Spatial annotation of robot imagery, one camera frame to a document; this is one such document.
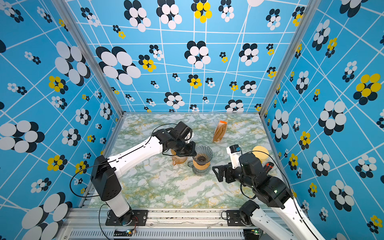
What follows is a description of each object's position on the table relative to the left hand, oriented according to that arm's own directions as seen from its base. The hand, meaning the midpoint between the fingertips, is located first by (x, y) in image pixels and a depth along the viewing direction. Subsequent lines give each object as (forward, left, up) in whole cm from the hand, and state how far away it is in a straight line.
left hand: (199, 154), depth 78 cm
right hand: (-9, -10, +5) cm, 15 cm away
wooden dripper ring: (-4, -1, -7) cm, 8 cm away
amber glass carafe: (+5, +14, -16) cm, 22 cm away
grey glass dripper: (+1, -3, -3) cm, 4 cm away
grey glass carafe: (-4, +1, -13) cm, 14 cm away
